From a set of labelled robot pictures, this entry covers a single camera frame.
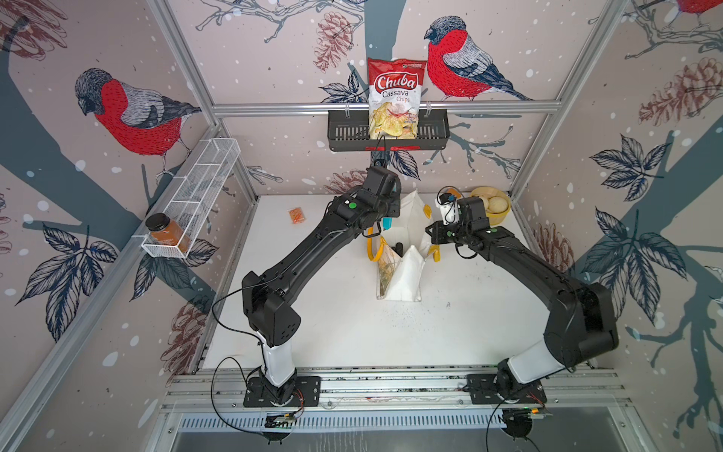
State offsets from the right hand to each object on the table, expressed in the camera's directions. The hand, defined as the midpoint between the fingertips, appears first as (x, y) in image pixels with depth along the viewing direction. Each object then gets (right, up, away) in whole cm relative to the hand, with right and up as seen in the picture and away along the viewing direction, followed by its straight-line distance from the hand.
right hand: (425, 227), depth 88 cm
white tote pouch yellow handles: (-8, -17, +1) cm, 19 cm away
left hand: (-10, +10, -10) cm, 17 cm away
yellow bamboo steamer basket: (+32, +3, +22) cm, 39 cm away
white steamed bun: (+34, +9, +23) cm, 41 cm away
